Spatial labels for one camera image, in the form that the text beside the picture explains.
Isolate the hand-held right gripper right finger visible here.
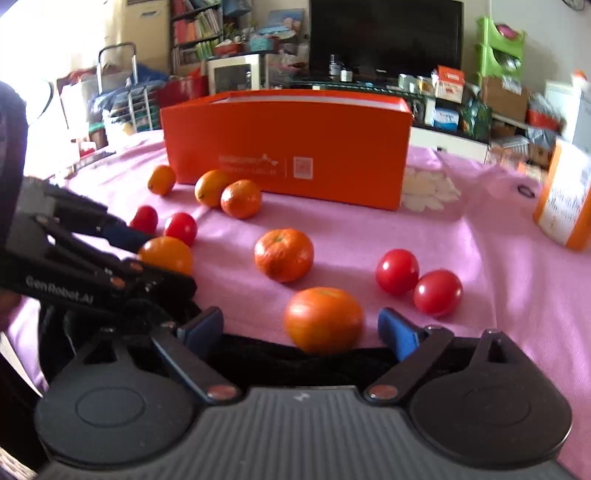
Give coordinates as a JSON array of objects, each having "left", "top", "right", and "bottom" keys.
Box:
[{"left": 362, "top": 307, "right": 525, "bottom": 402}]

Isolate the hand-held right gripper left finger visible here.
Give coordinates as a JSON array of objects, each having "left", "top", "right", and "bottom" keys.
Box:
[{"left": 69, "top": 307, "right": 243, "bottom": 407}]

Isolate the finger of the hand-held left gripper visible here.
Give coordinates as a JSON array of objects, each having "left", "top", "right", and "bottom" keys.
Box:
[
  {"left": 46, "top": 185, "right": 158, "bottom": 254},
  {"left": 48, "top": 231, "right": 198, "bottom": 308}
]

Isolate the orange mandarin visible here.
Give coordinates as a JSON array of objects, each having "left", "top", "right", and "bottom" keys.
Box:
[
  {"left": 137, "top": 236, "right": 195, "bottom": 277},
  {"left": 220, "top": 179, "right": 263, "bottom": 219},
  {"left": 283, "top": 287, "right": 365, "bottom": 355},
  {"left": 254, "top": 228, "right": 315, "bottom": 284},
  {"left": 194, "top": 169, "right": 234, "bottom": 208},
  {"left": 148, "top": 165, "right": 177, "bottom": 196}
]

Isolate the orange cardboard box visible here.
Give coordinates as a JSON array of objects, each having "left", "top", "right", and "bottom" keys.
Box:
[{"left": 159, "top": 90, "right": 414, "bottom": 212}]

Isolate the red tomato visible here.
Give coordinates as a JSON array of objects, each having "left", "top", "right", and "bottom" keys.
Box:
[
  {"left": 163, "top": 212, "right": 198, "bottom": 247},
  {"left": 130, "top": 205, "right": 159, "bottom": 234},
  {"left": 375, "top": 248, "right": 420, "bottom": 296},
  {"left": 413, "top": 270, "right": 464, "bottom": 317}
]

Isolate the pink blanket with white flowers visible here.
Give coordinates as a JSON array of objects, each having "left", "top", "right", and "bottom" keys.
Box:
[{"left": 4, "top": 129, "right": 591, "bottom": 476}]

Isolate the white storage bin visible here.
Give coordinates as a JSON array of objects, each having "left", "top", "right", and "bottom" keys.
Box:
[{"left": 60, "top": 76, "right": 108, "bottom": 131}]

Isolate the red bag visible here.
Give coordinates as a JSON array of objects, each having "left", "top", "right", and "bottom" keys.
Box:
[{"left": 157, "top": 76, "right": 209, "bottom": 109}]

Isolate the blue tarp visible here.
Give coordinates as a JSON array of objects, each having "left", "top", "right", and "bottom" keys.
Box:
[{"left": 111, "top": 65, "right": 168, "bottom": 93}]

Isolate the white and black television stand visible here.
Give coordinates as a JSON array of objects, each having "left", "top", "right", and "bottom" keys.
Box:
[{"left": 288, "top": 76, "right": 490, "bottom": 163}]

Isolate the orange and white container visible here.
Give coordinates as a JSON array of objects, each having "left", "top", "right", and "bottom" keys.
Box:
[{"left": 533, "top": 138, "right": 591, "bottom": 252}]

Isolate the bookshelf with books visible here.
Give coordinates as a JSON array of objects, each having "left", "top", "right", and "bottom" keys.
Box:
[{"left": 168, "top": 0, "right": 227, "bottom": 70}]

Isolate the blue tissue box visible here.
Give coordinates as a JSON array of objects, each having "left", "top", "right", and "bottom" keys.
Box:
[{"left": 434, "top": 108, "right": 462, "bottom": 133}]

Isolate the blue plastic basket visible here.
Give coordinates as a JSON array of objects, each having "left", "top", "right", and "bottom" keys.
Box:
[{"left": 247, "top": 34, "right": 279, "bottom": 54}]

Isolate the orange and white carton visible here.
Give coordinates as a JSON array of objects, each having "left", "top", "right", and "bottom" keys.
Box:
[{"left": 434, "top": 66, "right": 466, "bottom": 103}]

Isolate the brown cardboard box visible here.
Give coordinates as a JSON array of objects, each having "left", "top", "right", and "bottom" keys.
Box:
[{"left": 480, "top": 76, "right": 529, "bottom": 121}]

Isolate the white board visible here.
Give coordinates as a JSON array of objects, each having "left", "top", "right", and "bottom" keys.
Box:
[{"left": 545, "top": 74, "right": 591, "bottom": 145}]

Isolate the green plastic shelf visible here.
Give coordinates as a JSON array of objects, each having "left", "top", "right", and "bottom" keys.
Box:
[{"left": 475, "top": 16, "right": 528, "bottom": 88}]

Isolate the black television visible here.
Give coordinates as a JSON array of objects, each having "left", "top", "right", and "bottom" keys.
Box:
[{"left": 309, "top": 0, "right": 465, "bottom": 79}]

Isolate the white wire rack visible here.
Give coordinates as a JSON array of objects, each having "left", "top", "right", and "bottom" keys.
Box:
[{"left": 108, "top": 85, "right": 161, "bottom": 136}]

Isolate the black trolley handle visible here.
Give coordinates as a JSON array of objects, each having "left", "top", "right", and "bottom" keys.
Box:
[{"left": 96, "top": 42, "right": 138, "bottom": 84}]

